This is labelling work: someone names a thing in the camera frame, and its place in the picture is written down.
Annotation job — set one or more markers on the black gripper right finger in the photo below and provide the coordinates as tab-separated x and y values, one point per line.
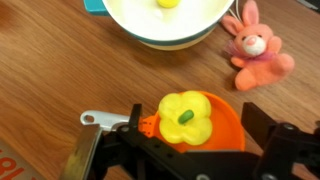
258	123

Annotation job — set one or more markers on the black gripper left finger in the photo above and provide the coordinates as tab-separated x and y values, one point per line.
135	115

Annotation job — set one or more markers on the yellow cup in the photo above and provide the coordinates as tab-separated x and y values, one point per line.
196	128

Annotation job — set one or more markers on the pink plush bunny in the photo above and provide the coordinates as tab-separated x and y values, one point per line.
258	63

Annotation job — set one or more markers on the cream pot with teal band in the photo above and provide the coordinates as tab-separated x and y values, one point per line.
176	42

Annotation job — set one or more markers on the cream lid with yellow knob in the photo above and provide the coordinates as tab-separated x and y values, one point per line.
166	20

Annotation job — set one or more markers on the large brown cardboard sheet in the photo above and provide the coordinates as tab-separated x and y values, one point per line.
10	166

